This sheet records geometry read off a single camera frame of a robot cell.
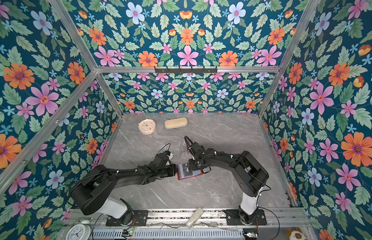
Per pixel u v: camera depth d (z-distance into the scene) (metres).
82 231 0.67
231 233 0.70
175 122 1.08
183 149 0.98
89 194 0.44
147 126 1.08
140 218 0.74
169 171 0.80
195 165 0.79
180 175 0.86
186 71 0.93
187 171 0.88
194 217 0.71
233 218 0.73
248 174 0.47
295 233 0.68
